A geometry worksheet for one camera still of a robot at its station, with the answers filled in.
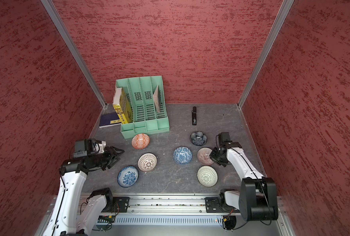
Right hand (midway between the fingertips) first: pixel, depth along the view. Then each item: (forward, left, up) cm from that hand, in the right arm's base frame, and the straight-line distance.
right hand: (212, 161), depth 86 cm
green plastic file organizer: (+54, +46, +3) cm, 71 cm away
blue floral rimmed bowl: (-7, +50, -2) cm, 50 cm away
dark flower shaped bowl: (+17, +6, -2) cm, 18 cm away
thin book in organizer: (+44, +35, +13) cm, 58 cm away
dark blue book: (+36, +76, -2) cm, 84 cm away
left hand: (-2, +49, +13) cm, 51 cm away
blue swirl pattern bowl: (+5, +18, -3) cm, 19 cm away
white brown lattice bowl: (+1, +39, -1) cm, 39 cm away
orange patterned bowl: (+16, +46, -2) cm, 49 cm away
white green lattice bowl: (-8, +3, -3) cm, 9 cm away
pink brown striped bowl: (+5, +5, -2) cm, 7 cm away
